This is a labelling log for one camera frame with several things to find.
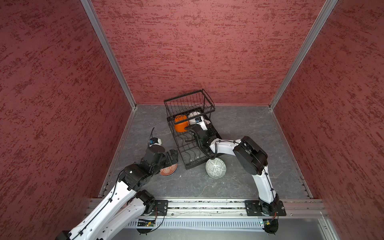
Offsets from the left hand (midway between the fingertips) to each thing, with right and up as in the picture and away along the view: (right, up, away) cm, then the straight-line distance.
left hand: (170, 158), depth 75 cm
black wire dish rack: (+10, +27, +31) cm, 42 cm away
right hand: (+23, +16, +22) cm, 35 cm away
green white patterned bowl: (+25, -9, +10) cm, 28 cm away
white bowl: (+11, +19, +12) cm, 25 cm away
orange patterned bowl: (-3, -10, +10) cm, 15 cm away
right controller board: (+50, -32, -4) cm, 59 cm away
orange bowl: (+2, +15, +22) cm, 26 cm away
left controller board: (-12, -33, -2) cm, 35 cm away
